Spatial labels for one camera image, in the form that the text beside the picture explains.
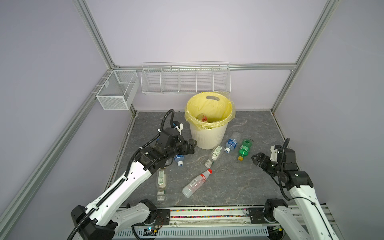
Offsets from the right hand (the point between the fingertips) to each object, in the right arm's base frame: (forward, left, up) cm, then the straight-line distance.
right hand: (258, 161), depth 78 cm
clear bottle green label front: (-7, +52, -7) cm, 53 cm away
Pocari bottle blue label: (+6, +44, -10) cm, 45 cm away
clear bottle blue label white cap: (+17, +10, -8) cm, 21 cm away
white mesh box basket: (+51, +89, +8) cm, 103 cm away
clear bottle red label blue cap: (+32, +29, +1) cm, 43 cm away
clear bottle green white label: (+9, +22, -8) cm, 25 cm away
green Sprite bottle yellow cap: (+13, +3, -8) cm, 16 cm away
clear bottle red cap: (-11, +35, -8) cm, 38 cm away
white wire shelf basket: (+50, +40, +19) cm, 67 cm away
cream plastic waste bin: (+14, +26, +1) cm, 29 cm away
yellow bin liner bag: (+36, +25, +3) cm, 44 cm away
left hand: (+3, +37, +12) cm, 39 cm away
